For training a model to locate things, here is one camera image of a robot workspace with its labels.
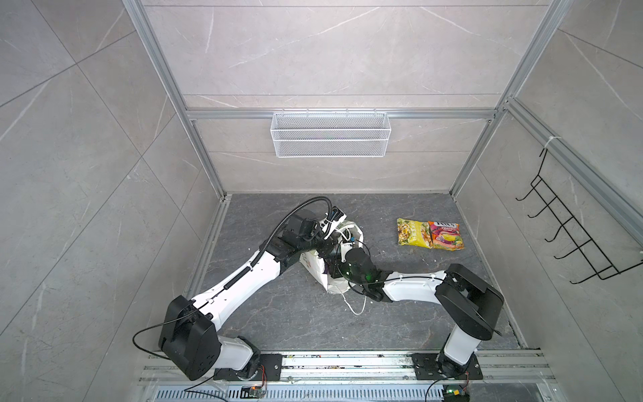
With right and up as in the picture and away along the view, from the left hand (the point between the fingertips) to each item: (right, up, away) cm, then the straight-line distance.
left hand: (339, 227), depth 78 cm
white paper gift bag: (-7, -10, -3) cm, 13 cm away
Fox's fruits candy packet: (+46, -5, +24) cm, 52 cm away
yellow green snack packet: (+32, -4, +23) cm, 40 cm away
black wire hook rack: (+62, -8, -19) cm, 66 cm away
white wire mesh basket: (-2, +37, +23) cm, 44 cm away
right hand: (-4, -11, +10) cm, 16 cm away
